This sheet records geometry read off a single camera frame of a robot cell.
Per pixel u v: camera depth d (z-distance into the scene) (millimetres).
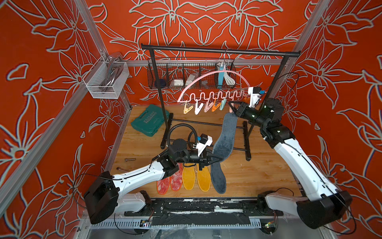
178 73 1001
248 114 601
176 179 817
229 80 899
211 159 621
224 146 600
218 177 834
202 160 568
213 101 630
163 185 798
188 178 826
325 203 365
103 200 403
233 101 659
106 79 827
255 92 598
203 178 827
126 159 898
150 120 1042
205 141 564
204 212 727
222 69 817
